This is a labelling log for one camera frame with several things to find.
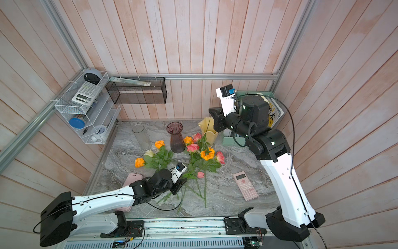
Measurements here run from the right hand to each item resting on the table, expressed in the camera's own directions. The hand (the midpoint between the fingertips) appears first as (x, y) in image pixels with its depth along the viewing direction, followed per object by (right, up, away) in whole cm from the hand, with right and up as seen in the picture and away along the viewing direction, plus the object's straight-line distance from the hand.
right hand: (208, 109), depth 57 cm
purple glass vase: (-18, -16, +47) cm, 53 cm away
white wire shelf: (-57, -1, +24) cm, 62 cm away
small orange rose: (-29, -16, +44) cm, 55 cm away
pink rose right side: (+11, -24, +38) cm, 46 cm away
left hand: (-12, -33, +22) cm, 41 cm away
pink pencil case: (-43, -35, +30) cm, 63 cm away
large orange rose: (-39, -27, +35) cm, 59 cm away
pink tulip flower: (-5, -34, +33) cm, 48 cm away
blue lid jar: (-65, -4, +19) cm, 68 cm away
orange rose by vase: (-10, -14, +46) cm, 49 cm away
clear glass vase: (-38, -9, +33) cm, 51 cm away
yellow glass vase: (+2, -4, +35) cm, 36 cm away
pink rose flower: (-7, -18, +38) cm, 43 cm away
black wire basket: (-54, +19, +50) cm, 76 cm away
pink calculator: (+23, -39, +29) cm, 53 cm away
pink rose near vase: (-4, -11, +47) cm, 48 cm away
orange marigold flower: (+1, -19, +19) cm, 27 cm away
